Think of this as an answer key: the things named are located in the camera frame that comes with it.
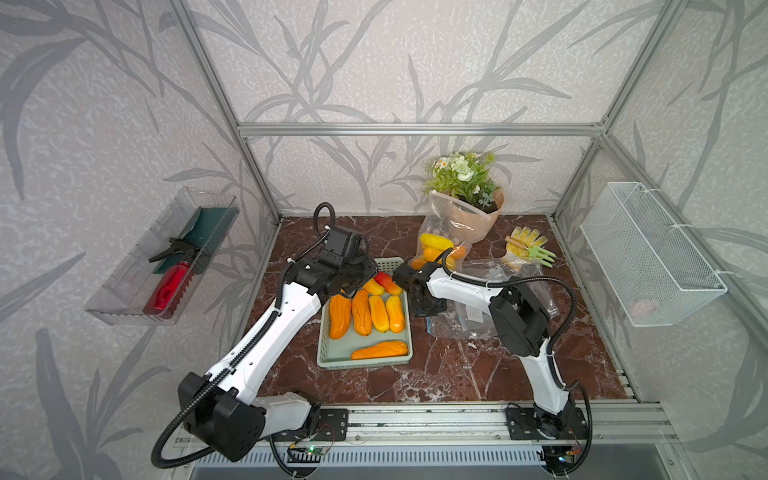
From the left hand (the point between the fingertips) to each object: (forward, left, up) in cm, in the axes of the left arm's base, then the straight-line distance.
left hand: (379, 267), depth 76 cm
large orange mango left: (-3, +12, -19) cm, 23 cm away
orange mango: (-4, -4, -19) cm, 20 cm away
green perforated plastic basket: (-14, +13, -24) cm, 30 cm away
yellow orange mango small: (+5, +3, -19) cm, 20 cm away
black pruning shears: (-3, +42, +10) cm, 43 cm away
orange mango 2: (+15, -16, -14) cm, 25 cm away
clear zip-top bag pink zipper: (+27, -22, -13) cm, 37 cm away
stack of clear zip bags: (-4, -24, -23) cm, 34 cm away
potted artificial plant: (+29, -24, +4) cm, 38 cm away
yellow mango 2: (-3, +1, -19) cm, 20 cm away
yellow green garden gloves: (+18, -47, -20) cm, 54 cm away
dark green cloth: (+2, +43, +8) cm, 43 cm away
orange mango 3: (+17, -25, -16) cm, 35 cm away
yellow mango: (+19, -19, -13) cm, 30 cm away
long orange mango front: (-15, -1, -18) cm, 24 cm away
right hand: (0, -14, -23) cm, 27 cm away
